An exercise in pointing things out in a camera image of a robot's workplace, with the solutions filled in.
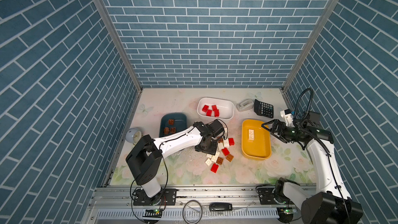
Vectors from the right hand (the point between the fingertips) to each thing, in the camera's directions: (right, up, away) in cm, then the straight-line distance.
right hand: (266, 127), depth 76 cm
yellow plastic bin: (+1, -11, +19) cm, 22 cm away
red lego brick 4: (-19, -16, +13) cm, 28 cm away
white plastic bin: (-16, +9, +34) cm, 38 cm away
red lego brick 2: (-28, +5, +29) cm, 41 cm away
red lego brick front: (-26, -23, +7) cm, 35 cm away
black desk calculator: (+10, +8, +30) cm, 33 cm away
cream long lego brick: (-3, -7, +18) cm, 20 cm away
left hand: (-27, -14, +6) cm, 31 cm away
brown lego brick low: (-23, -20, +9) cm, 31 cm away
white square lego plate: (-17, -6, +25) cm, 31 cm away
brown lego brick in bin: (-53, 0, +23) cm, 58 cm away
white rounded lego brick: (-18, -12, +15) cm, 26 cm away
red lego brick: (-31, +8, +32) cm, 45 cm away
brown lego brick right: (-17, -18, +9) cm, 27 cm away
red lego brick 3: (-15, -11, +16) cm, 24 cm away
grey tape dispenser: (-2, +11, +33) cm, 34 cm away
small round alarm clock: (-72, -7, +13) cm, 74 cm away
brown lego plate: (-55, -5, +19) cm, 58 cm away
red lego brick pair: (-23, +6, +29) cm, 37 cm away
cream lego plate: (-26, -18, +9) cm, 33 cm away
